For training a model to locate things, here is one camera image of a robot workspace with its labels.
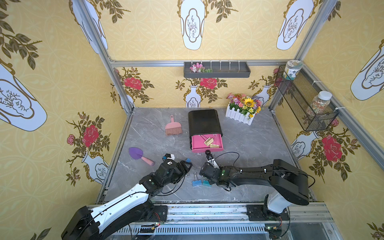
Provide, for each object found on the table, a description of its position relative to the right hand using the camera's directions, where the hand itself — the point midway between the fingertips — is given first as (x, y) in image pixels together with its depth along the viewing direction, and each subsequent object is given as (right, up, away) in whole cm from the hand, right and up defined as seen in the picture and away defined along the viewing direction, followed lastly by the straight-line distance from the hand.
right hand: (213, 170), depth 89 cm
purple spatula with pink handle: (-48, +9, +6) cm, 49 cm away
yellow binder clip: (-3, +18, -4) cm, 19 cm away
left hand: (-16, +5, -8) cm, 18 cm away
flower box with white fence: (+21, +38, +11) cm, 45 cm away
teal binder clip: (-5, -5, -8) cm, 10 cm away
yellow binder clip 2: (0, +15, -4) cm, 16 cm away
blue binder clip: (-10, -5, -6) cm, 13 cm away
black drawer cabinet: (-5, +29, +4) cm, 30 cm away
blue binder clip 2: (-15, +5, +3) cm, 16 cm away
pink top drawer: (-9, +16, -4) cm, 19 cm away
